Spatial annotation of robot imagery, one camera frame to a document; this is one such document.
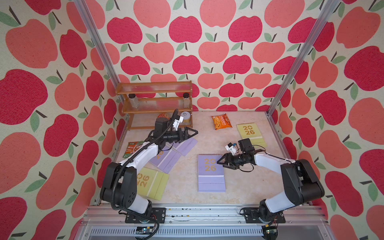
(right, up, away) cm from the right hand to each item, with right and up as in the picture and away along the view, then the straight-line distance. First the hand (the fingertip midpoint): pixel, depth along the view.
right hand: (221, 166), depth 88 cm
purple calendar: (-7, -4, -1) cm, 8 cm away
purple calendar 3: (-34, +2, +7) cm, 35 cm away
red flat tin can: (-40, +33, +27) cm, 58 cm away
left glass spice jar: (-57, +41, +10) cm, 71 cm away
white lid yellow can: (-22, +31, +23) cm, 45 cm away
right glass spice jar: (-21, +42, +11) cm, 49 cm away
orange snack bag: (+5, +28, +23) cm, 36 cm away
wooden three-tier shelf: (-56, +42, +27) cm, 75 cm away
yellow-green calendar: (-41, -8, -4) cm, 42 cm away
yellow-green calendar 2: (+25, +21, +20) cm, 38 cm away
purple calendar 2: (-22, +9, +13) cm, 27 cm away
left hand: (-16, +18, -9) cm, 26 cm away
